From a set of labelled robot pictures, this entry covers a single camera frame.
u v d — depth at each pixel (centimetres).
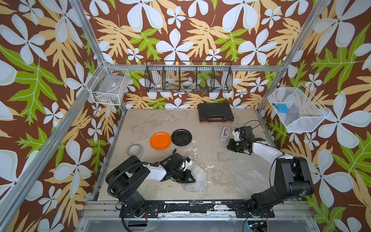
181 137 104
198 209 75
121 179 47
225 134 101
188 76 98
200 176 84
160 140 100
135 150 96
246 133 74
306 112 77
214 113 113
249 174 86
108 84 86
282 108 86
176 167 73
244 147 70
